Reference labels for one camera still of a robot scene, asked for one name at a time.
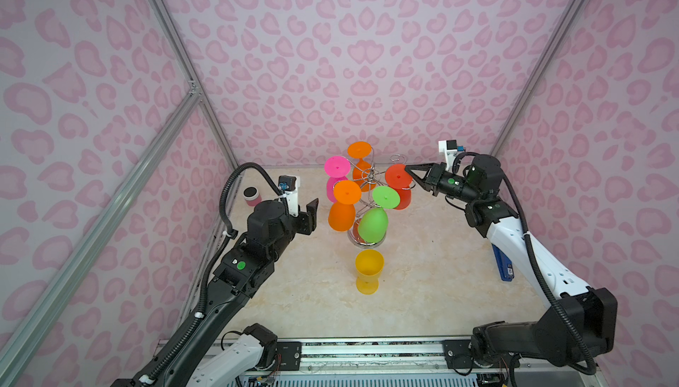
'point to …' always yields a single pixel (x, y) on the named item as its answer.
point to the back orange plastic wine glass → (362, 172)
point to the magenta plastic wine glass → (337, 168)
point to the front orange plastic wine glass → (342, 213)
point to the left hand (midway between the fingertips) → (307, 194)
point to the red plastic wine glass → (398, 178)
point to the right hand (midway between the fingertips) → (408, 169)
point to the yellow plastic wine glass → (369, 266)
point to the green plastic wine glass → (372, 225)
